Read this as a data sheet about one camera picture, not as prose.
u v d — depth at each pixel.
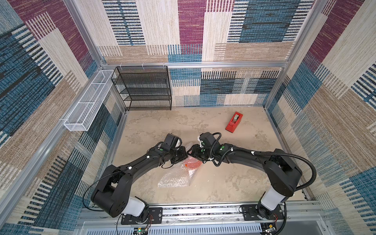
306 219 0.74
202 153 0.74
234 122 1.05
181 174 0.86
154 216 0.73
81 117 0.71
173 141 0.69
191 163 0.84
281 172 0.46
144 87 1.09
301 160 0.43
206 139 0.68
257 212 0.66
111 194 0.43
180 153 0.76
